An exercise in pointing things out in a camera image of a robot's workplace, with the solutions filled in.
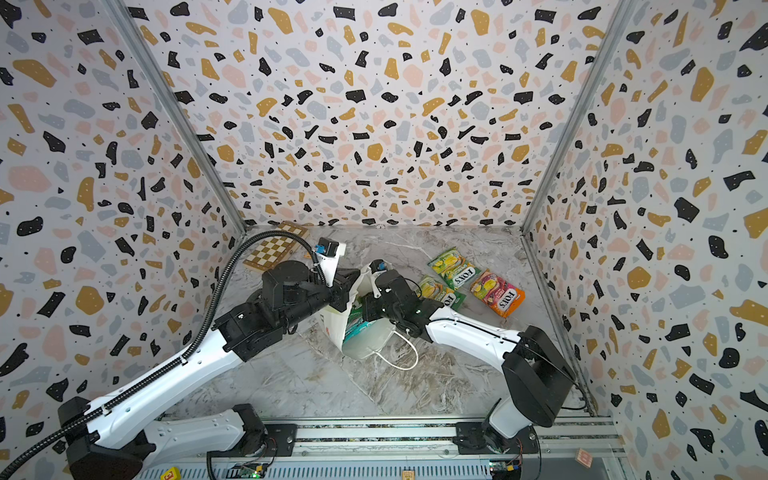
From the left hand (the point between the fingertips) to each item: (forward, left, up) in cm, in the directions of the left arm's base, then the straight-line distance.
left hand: (359, 267), depth 66 cm
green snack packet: (+15, -20, -32) cm, 41 cm away
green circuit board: (-33, +27, -34) cm, 55 cm away
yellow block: (-34, +43, -32) cm, 63 cm away
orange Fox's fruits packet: (+13, -42, -33) cm, 55 cm away
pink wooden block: (-33, -53, -33) cm, 70 cm away
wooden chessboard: (+34, +38, -33) cm, 61 cm away
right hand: (+3, +3, -16) cm, 17 cm away
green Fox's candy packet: (+24, -29, -32) cm, 50 cm away
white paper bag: (-7, -1, -22) cm, 23 cm away
